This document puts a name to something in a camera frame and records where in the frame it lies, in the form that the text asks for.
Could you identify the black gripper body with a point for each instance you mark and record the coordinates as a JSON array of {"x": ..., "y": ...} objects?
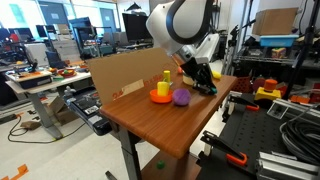
[{"x": 198, "y": 71}]

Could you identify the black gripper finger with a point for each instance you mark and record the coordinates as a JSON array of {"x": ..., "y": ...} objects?
[
  {"x": 200, "y": 87},
  {"x": 211, "y": 83}
]

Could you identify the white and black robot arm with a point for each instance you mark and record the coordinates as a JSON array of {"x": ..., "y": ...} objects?
[{"x": 180, "y": 23}]

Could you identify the small orange toy figure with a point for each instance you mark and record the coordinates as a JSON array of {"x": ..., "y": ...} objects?
[{"x": 179, "y": 70}]

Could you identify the purple fuzzy ball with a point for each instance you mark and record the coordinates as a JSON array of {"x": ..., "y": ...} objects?
[{"x": 181, "y": 97}]

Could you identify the yellow toy cylinder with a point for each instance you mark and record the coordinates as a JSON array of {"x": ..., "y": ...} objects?
[{"x": 166, "y": 76}]

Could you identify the yellow toy bell pepper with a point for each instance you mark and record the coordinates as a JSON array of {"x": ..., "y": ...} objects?
[{"x": 163, "y": 88}]

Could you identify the orange plastic plate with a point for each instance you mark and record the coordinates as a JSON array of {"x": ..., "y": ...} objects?
[{"x": 161, "y": 98}]

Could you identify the yellow emergency stop button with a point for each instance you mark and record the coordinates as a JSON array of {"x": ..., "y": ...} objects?
[{"x": 268, "y": 90}]

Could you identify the brown cardboard panel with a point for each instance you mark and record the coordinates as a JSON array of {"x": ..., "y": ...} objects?
[{"x": 133, "y": 71}]

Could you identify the black perforated breadboard table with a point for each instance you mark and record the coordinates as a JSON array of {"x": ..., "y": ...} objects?
[{"x": 253, "y": 133}]

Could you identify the small colourful box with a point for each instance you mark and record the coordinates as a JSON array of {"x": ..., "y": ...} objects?
[{"x": 278, "y": 52}]

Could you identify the dark flat monitor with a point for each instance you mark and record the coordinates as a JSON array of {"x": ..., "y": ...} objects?
[{"x": 135, "y": 26}]

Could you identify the blue plastic bin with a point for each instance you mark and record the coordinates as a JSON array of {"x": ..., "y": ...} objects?
[{"x": 278, "y": 40}]

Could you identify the small green ball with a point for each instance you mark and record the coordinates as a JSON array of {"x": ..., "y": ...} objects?
[{"x": 160, "y": 164}]

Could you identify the large cardboard box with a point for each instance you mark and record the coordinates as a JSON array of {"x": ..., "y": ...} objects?
[{"x": 275, "y": 21}]

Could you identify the silver aluminium extrusion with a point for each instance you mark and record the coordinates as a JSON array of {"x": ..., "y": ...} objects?
[{"x": 286, "y": 166}]

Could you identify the black control box with labels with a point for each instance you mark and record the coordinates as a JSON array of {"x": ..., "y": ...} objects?
[{"x": 88, "y": 110}]

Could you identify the red bowl with toy food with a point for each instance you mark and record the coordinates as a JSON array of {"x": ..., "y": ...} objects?
[{"x": 66, "y": 72}]

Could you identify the brown box under desk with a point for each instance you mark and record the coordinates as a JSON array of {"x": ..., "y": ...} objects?
[{"x": 60, "y": 110}]

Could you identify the white desk with grey legs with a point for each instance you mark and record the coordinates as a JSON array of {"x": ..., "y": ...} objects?
[{"x": 40, "y": 100}]

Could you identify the grey tray with orange items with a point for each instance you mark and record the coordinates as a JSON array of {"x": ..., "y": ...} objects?
[{"x": 28, "y": 79}]

